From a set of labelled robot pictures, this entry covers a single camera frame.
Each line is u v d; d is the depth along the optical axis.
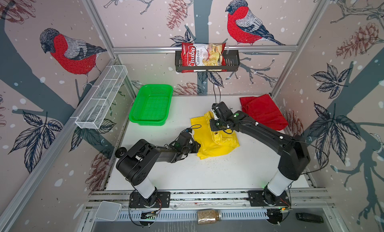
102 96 0.78
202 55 0.88
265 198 0.66
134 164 0.47
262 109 1.13
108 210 0.70
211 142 0.92
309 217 0.67
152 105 1.17
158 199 0.73
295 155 0.44
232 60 0.95
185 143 0.75
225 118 0.64
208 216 0.66
